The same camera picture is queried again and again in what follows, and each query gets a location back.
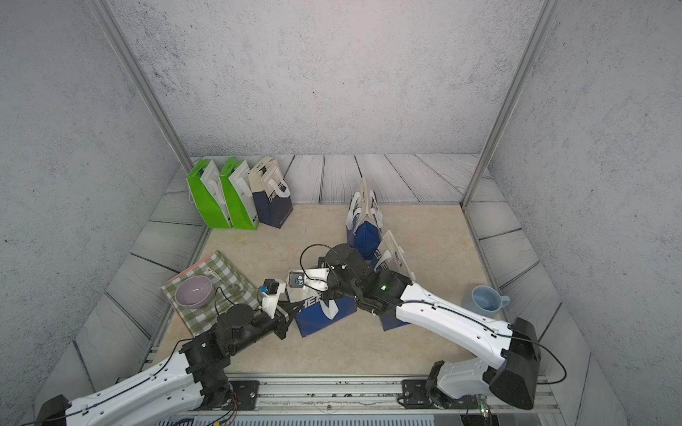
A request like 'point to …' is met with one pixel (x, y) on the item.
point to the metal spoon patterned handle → (232, 287)
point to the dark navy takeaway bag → (271, 193)
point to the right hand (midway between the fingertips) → (316, 265)
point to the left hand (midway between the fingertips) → (305, 308)
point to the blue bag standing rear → (364, 222)
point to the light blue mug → (487, 302)
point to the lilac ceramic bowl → (194, 291)
